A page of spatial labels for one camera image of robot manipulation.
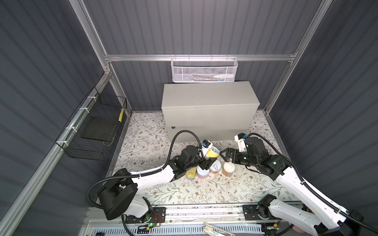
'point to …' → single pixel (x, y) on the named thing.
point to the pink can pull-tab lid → (203, 174)
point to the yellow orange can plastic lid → (229, 167)
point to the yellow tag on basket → (121, 115)
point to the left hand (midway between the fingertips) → (212, 153)
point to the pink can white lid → (215, 166)
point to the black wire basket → (95, 128)
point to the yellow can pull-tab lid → (213, 152)
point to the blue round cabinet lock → (173, 127)
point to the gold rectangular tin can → (191, 172)
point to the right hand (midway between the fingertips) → (227, 155)
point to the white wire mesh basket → (204, 69)
